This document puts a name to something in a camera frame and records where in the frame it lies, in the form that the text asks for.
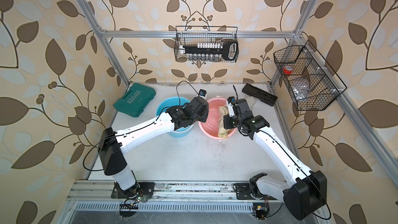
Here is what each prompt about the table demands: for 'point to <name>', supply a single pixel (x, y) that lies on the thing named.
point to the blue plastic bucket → (164, 104)
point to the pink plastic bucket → (210, 127)
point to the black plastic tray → (260, 94)
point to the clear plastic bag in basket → (300, 94)
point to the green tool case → (137, 99)
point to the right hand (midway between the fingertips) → (226, 119)
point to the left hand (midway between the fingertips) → (202, 107)
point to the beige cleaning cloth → (223, 110)
